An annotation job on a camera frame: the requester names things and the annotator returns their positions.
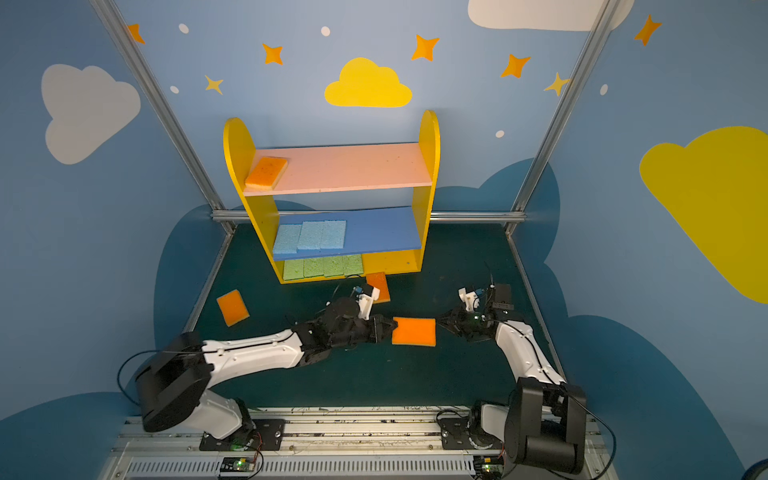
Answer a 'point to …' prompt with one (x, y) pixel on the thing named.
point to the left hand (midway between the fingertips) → (399, 323)
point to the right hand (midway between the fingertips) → (440, 317)
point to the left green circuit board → (237, 464)
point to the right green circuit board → (490, 466)
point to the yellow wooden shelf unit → (347, 200)
